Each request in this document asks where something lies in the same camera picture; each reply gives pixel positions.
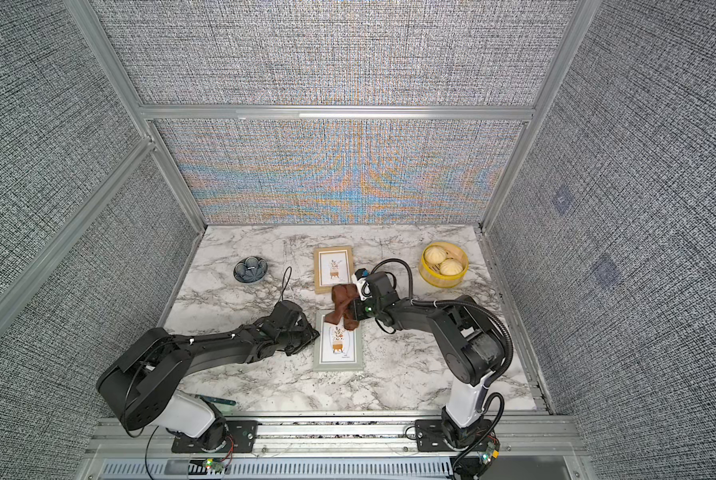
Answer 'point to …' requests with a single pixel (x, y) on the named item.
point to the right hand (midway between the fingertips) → (350, 300)
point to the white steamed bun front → (450, 267)
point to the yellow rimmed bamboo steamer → (430, 272)
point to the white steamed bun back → (435, 254)
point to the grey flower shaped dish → (250, 269)
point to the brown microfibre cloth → (343, 296)
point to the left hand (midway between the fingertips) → (325, 334)
